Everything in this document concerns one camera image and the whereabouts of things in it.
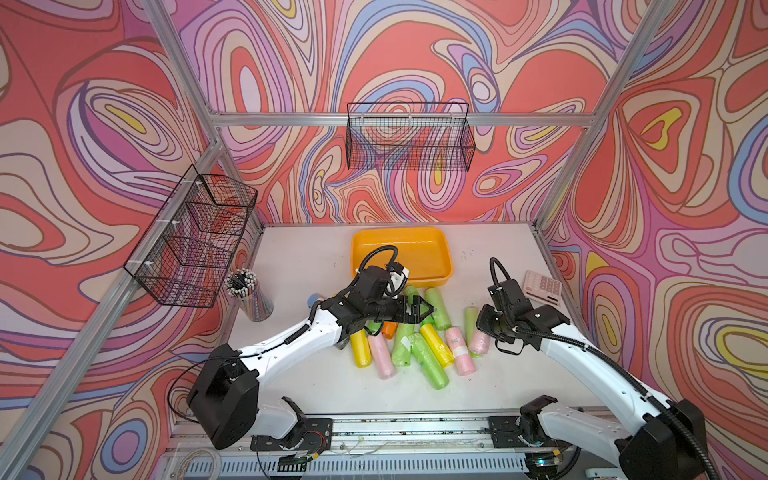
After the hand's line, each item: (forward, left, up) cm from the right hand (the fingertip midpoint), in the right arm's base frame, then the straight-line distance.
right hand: (482, 331), depth 81 cm
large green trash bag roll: (-6, +15, -6) cm, 17 cm away
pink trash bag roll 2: (-4, +28, -6) cm, 29 cm away
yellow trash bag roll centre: (-3, +11, -6) cm, 13 cm away
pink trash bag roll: (-4, +2, +2) cm, 5 cm away
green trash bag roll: (-2, +22, -5) cm, 23 cm away
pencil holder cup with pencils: (+13, +67, +8) cm, 69 cm away
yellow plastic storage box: (+38, +12, -10) cm, 41 cm away
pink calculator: (+18, -26, -7) cm, 32 cm away
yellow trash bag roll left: (-2, +34, -6) cm, 35 cm away
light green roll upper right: (+8, +10, -5) cm, 14 cm away
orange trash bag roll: (+5, +26, -7) cm, 27 cm away
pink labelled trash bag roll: (-7, +5, -6) cm, 10 cm away
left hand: (+2, +17, +9) cm, 19 cm away
